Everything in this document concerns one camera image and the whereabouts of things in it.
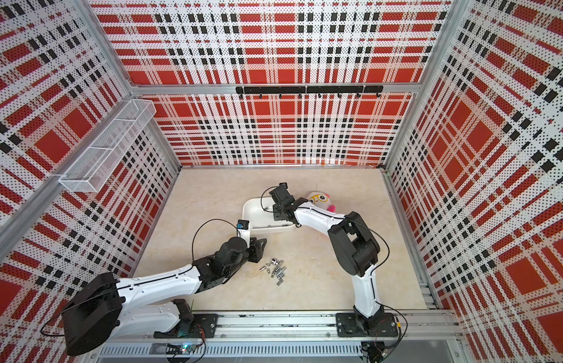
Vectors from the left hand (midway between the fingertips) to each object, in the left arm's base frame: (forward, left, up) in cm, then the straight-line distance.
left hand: (265, 239), depth 84 cm
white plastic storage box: (+20, +6, -10) cm, 23 cm away
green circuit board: (-33, +22, -8) cm, 40 cm away
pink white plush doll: (+20, -23, -2) cm, 30 cm away
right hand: (+15, -7, -3) cm, 17 cm away
